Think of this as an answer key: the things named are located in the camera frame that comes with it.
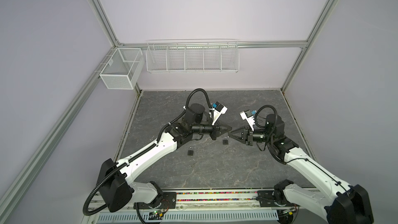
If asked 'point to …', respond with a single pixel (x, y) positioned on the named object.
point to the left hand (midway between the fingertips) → (230, 131)
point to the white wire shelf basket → (193, 55)
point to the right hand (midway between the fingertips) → (229, 136)
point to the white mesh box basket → (124, 69)
